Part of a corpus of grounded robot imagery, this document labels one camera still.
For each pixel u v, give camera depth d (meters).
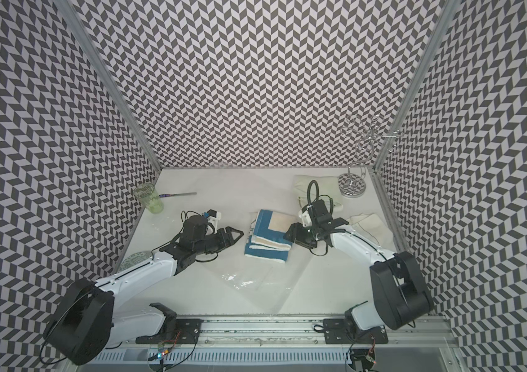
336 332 0.72
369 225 0.94
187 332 0.71
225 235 0.75
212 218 0.81
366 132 1.04
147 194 1.05
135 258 0.83
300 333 0.74
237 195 1.13
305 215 0.82
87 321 0.40
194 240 0.65
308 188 0.73
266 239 0.93
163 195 1.05
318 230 0.65
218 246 0.75
